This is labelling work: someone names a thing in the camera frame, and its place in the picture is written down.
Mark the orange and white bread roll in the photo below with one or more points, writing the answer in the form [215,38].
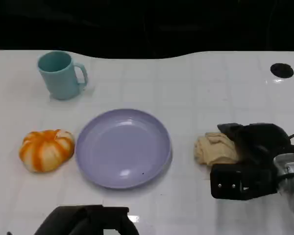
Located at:
[45,150]

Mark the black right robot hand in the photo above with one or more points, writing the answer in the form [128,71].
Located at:
[259,142]

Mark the beige towel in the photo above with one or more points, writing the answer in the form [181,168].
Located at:
[215,149]

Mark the lilac plate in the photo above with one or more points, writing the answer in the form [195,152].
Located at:
[122,149]

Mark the black backdrop cloth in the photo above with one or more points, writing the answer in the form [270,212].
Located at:
[147,27]

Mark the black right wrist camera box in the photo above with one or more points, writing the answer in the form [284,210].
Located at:
[242,181]

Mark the pale green mug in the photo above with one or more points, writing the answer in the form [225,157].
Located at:
[60,77]

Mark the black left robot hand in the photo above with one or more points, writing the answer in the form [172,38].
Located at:
[85,221]

